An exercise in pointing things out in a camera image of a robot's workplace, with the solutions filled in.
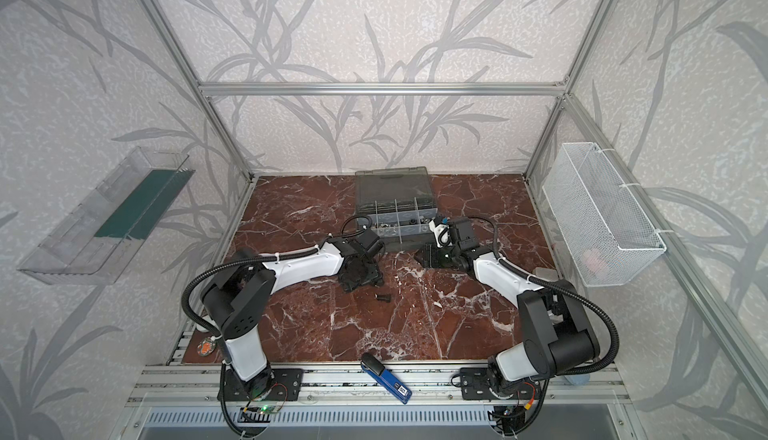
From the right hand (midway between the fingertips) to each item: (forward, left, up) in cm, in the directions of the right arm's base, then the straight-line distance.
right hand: (422, 247), depth 90 cm
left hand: (-6, +14, -6) cm, 16 cm away
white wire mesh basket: (-13, -37, +27) cm, 47 cm away
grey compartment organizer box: (+19, +7, -3) cm, 21 cm away
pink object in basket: (-11, -42, +12) cm, 45 cm away
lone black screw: (-13, +12, -8) cm, 19 cm away
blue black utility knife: (-34, +10, -3) cm, 36 cm away
